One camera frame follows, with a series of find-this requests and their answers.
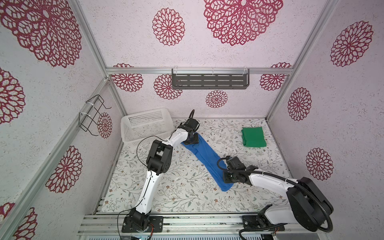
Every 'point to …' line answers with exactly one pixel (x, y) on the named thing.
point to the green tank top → (253, 137)
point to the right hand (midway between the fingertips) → (223, 175)
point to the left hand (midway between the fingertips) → (194, 143)
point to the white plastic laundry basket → (141, 129)
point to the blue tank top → (209, 160)
